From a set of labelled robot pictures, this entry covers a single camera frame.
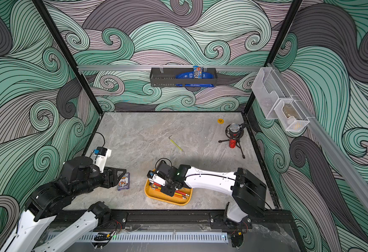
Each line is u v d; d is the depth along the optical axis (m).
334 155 0.52
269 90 0.77
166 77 0.95
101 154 0.55
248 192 0.42
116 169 0.57
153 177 0.68
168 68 0.93
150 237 0.70
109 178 0.54
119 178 0.59
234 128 0.81
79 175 0.45
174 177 0.59
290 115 0.65
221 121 1.15
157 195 0.79
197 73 0.90
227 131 0.85
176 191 0.70
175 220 0.74
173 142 1.04
